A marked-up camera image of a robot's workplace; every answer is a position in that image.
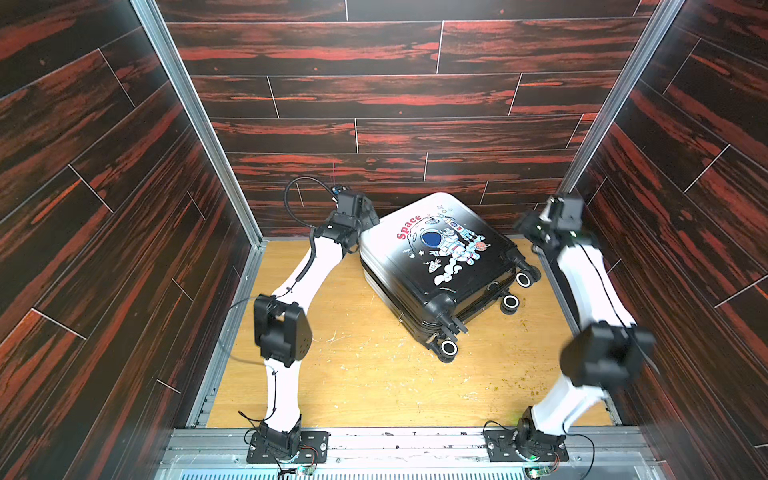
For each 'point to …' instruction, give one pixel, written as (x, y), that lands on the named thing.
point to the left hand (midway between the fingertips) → (363, 214)
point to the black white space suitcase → (432, 259)
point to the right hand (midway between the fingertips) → (530, 222)
